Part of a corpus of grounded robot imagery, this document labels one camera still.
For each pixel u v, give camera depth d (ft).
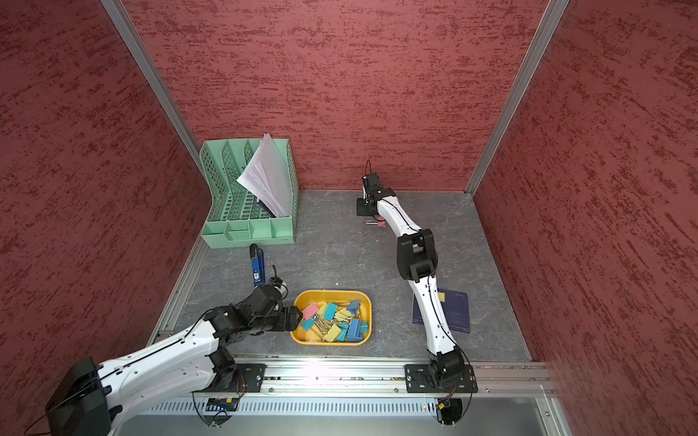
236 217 3.59
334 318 2.73
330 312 2.73
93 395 1.32
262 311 2.08
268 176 3.11
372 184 2.93
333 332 2.59
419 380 2.41
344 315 2.74
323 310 2.78
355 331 2.54
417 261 2.24
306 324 2.70
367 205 2.74
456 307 2.89
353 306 2.84
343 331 2.60
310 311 2.73
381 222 3.58
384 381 2.48
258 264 3.09
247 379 2.42
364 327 2.66
